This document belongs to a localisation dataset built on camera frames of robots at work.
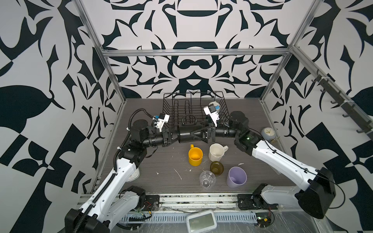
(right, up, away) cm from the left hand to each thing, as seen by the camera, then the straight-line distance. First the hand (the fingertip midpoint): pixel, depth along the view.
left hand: (185, 133), depth 64 cm
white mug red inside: (+21, +15, +40) cm, 47 cm away
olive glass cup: (+18, -22, +20) cm, 35 cm away
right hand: (+3, +1, -2) cm, 4 cm away
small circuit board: (+38, -42, +7) cm, 57 cm away
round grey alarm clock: (+54, -4, +32) cm, 63 cm away
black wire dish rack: (-3, +13, +43) cm, 45 cm away
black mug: (-1, +2, -4) cm, 5 cm away
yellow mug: (+6, -17, +25) cm, 31 cm away
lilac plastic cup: (+27, -25, +14) cm, 39 cm away
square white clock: (-28, -25, +16) cm, 40 cm away
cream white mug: (+18, -14, +22) cm, 32 cm away
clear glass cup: (+12, -28, +18) cm, 35 cm away
